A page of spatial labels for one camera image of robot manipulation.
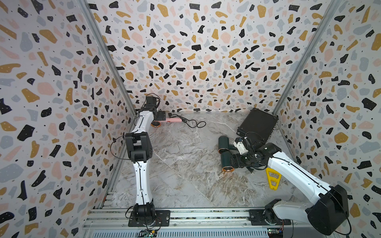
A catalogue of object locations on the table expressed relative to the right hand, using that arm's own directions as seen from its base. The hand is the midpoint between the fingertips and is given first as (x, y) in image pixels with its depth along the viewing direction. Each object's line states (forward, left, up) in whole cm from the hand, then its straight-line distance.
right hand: (235, 161), depth 81 cm
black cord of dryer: (+3, -13, -14) cm, 19 cm away
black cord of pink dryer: (+44, +43, -9) cm, 62 cm away
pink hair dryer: (+33, +52, -7) cm, 62 cm away
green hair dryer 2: (+4, +4, -8) cm, 10 cm away
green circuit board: (-32, +42, -9) cm, 54 cm away
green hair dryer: (+17, +5, -8) cm, 19 cm away
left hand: (+36, +50, 0) cm, 61 cm away
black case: (+32, -21, -7) cm, 39 cm away
